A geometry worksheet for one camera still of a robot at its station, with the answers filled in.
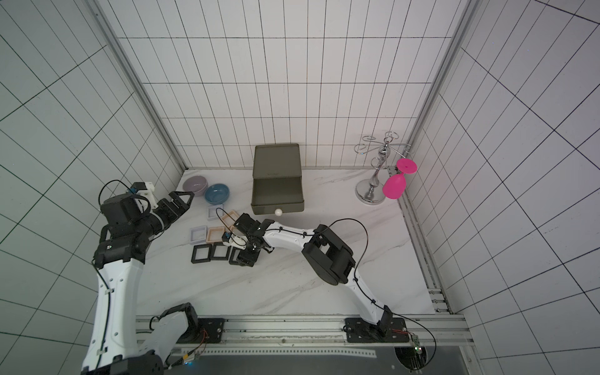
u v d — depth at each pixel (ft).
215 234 3.11
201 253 2.97
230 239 2.58
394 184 2.96
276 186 2.92
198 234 3.12
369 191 3.59
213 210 3.38
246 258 2.60
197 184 3.59
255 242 2.23
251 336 2.37
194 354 2.22
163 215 1.99
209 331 2.35
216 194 3.52
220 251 2.94
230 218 3.35
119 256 1.51
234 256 2.94
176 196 2.04
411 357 2.33
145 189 2.05
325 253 1.85
